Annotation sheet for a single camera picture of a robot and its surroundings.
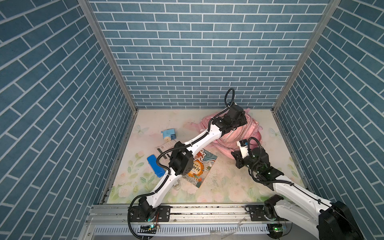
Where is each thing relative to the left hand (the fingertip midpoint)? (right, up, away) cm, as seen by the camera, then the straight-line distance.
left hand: (251, 119), depth 86 cm
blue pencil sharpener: (-50, -9, +14) cm, 53 cm away
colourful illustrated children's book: (-28, -27, +5) cm, 39 cm away
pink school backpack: (-1, -8, -2) cm, 8 cm away
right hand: (-11, -19, -2) cm, 22 cm away
